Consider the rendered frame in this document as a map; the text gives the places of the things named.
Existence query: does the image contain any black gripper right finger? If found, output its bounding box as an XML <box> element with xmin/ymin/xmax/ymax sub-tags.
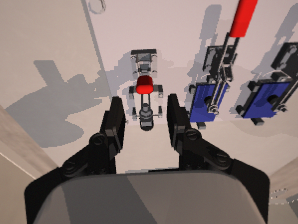
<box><xmin>167</xmin><ymin>93</ymin><xmax>270</xmax><ymax>224</ymax></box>

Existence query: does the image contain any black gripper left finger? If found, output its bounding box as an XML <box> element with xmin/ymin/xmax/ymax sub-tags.
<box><xmin>24</xmin><ymin>96</ymin><xmax>126</xmax><ymax>224</ymax></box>

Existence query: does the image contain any blue rectangular plate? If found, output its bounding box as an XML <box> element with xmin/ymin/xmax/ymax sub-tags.
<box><xmin>189</xmin><ymin>82</ymin><xmax>228</xmax><ymax>123</ymax></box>

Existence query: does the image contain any blue flat plate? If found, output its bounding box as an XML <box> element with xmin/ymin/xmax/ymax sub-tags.
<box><xmin>241</xmin><ymin>78</ymin><xmax>292</xmax><ymax>119</ymax></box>

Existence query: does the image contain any white fixture plate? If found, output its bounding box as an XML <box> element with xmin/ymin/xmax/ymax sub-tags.
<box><xmin>85</xmin><ymin>0</ymin><xmax>298</xmax><ymax>126</ymax></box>

